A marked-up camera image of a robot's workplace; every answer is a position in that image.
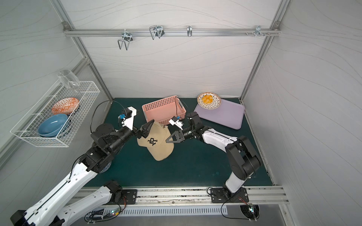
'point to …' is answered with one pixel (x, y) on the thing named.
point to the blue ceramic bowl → (52, 125)
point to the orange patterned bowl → (66, 105)
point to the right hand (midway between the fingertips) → (166, 141)
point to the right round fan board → (251, 211)
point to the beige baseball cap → (155, 141)
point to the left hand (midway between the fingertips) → (144, 115)
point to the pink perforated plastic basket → (162, 111)
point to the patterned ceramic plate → (215, 103)
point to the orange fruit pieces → (207, 99)
